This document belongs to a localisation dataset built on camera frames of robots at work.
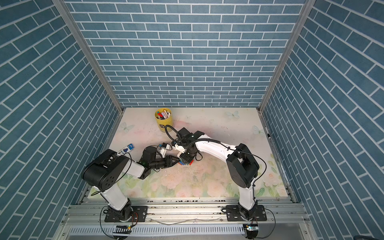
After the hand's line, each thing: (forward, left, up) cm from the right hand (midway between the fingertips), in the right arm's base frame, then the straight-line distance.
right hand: (186, 159), depth 87 cm
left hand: (-1, +4, -3) cm, 5 cm away
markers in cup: (+29, +20, +6) cm, 35 cm away
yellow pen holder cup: (+22, +19, +5) cm, 30 cm away
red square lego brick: (-4, -4, +5) cm, 8 cm away
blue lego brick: (-2, +2, -2) cm, 4 cm away
